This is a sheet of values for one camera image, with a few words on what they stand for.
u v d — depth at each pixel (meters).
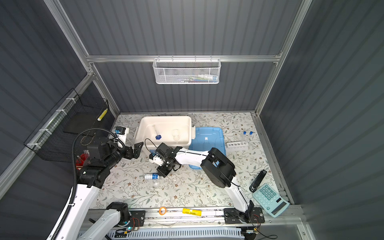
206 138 1.05
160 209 0.76
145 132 0.96
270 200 0.77
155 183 0.85
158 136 1.05
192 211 0.74
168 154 0.73
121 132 0.60
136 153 0.65
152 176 0.85
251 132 0.89
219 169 0.55
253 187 0.79
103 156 0.53
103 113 0.83
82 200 0.44
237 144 0.96
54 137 0.67
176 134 1.02
